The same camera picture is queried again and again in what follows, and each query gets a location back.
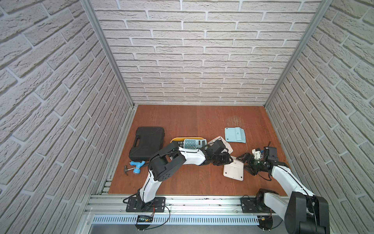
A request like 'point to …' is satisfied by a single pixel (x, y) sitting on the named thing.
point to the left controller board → (144, 219)
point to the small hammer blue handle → (136, 170)
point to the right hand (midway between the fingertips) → (241, 161)
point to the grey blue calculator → (195, 143)
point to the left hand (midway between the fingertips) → (228, 154)
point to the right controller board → (265, 222)
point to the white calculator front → (234, 170)
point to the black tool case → (148, 141)
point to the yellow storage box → (180, 141)
